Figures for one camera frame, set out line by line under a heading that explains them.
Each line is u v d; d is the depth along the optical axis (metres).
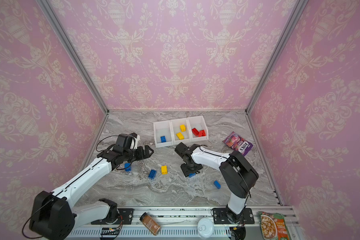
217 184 0.83
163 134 1.06
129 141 0.68
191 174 0.79
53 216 0.40
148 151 0.76
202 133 1.02
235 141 1.00
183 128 1.07
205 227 0.67
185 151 0.68
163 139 1.00
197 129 1.08
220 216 0.73
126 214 0.75
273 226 0.71
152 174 0.87
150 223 0.69
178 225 0.73
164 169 0.88
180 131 1.08
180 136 1.03
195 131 1.06
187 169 0.79
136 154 0.73
